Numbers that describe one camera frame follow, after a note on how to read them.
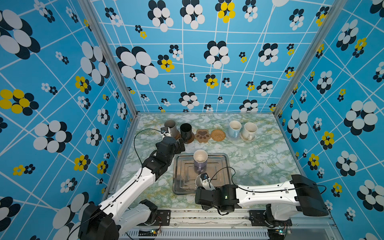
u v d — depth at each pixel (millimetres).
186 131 985
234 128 966
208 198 540
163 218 738
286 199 417
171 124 992
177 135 1052
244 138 1023
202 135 1050
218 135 1058
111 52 864
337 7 680
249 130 1019
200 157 945
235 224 722
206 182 674
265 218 722
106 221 381
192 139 1044
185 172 900
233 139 1044
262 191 458
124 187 464
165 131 678
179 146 724
